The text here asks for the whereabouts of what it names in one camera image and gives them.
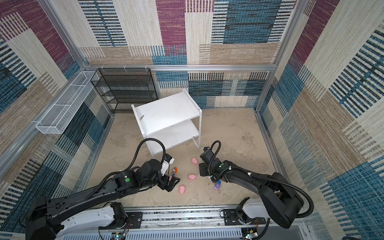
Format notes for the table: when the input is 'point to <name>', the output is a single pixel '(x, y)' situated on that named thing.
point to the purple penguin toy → (217, 185)
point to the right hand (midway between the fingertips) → (205, 169)
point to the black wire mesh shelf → (121, 88)
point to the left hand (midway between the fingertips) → (174, 174)
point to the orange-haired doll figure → (174, 171)
